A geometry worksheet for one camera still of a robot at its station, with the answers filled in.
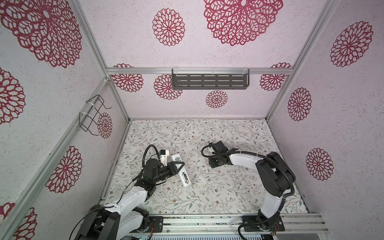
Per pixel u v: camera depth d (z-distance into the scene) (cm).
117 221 43
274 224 73
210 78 95
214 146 79
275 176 49
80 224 41
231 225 79
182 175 78
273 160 52
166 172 73
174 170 74
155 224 74
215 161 87
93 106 78
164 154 76
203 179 89
